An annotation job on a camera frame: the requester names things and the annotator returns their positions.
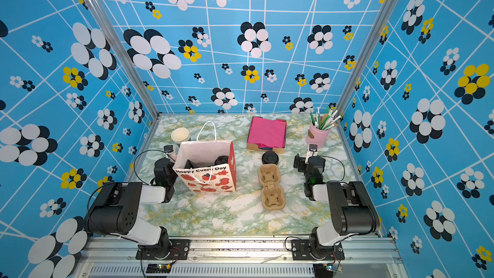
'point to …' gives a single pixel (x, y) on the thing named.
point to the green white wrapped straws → (326, 121)
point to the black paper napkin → (190, 165)
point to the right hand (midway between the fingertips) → (311, 154)
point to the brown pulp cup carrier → (273, 195)
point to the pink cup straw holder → (316, 136)
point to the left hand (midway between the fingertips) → (181, 153)
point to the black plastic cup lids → (270, 157)
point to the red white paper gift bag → (220, 155)
